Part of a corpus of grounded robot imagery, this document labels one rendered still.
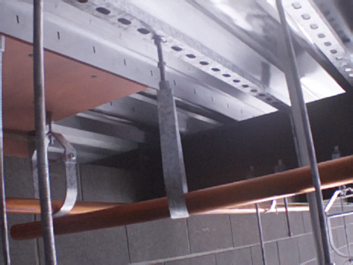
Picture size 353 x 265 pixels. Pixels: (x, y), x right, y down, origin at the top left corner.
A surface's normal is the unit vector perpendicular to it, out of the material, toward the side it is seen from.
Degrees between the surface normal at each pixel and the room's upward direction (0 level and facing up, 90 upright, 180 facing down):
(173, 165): 74
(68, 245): 90
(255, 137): 90
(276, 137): 90
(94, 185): 90
